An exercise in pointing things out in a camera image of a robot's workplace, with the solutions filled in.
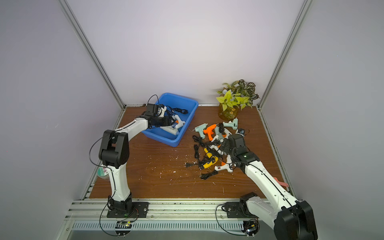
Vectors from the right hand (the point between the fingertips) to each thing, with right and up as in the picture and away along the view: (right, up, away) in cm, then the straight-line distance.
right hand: (230, 140), depth 83 cm
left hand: (-36, +11, +17) cm, 42 cm away
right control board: (+7, -40, -13) cm, 42 cm away
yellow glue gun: (-9, -13, +5) cm, 16 cm away
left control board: (-56, -42, -11) cm, 71 cm away
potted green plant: (+5, +26, +15) cm, 31 cm away
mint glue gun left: (-17, +5, +21) cm, 28 cm away
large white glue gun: (-36, +5, +18) cm, 40 cm away
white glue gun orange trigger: (-34, +10, +23) cm, 42 cm away
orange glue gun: (-11, +4, +18) cm, 22 cm away
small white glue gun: (-3, -16, +4) cm, 17 cm away
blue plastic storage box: (-30, +22, +32) cm, 49 cm away
